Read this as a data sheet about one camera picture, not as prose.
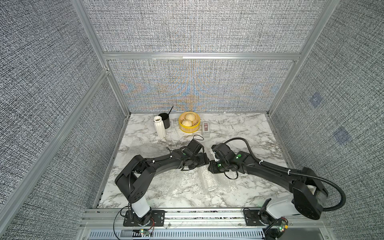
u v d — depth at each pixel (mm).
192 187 836
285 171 462
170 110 1033
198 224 730
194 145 701
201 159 780
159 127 952
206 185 778
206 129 1060
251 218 730
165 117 1058
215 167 732
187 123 1060
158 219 732
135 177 488
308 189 419
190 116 1097
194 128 1058
